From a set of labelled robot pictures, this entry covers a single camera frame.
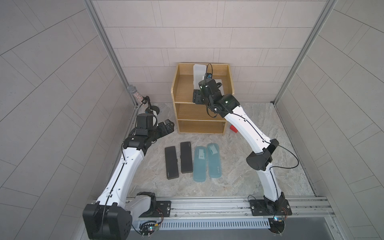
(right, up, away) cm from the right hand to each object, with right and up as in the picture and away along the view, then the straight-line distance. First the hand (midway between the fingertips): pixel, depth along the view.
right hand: (197, 93), depth 78 cm
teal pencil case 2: (+10, -38, +9) cm, 41 cm away
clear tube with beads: (-37, +3, +7) cm, 38 cm away
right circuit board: (+37, -62, -9) cm, 73 cm away
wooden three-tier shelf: (-3, -13, +11) cm, 17 cm away
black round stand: (-35, -2, +21) cm, 41 cm away
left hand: (-14, -16, 0) cm, 22 cm away
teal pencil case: (+1, -40, +7) cm, 40 cm away
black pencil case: (-15, -39, +8) cm, 43 cm away
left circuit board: (-22, -62, -12) cm, 67 cm away
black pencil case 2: (-7, -37, +10) cm, 39 cm away
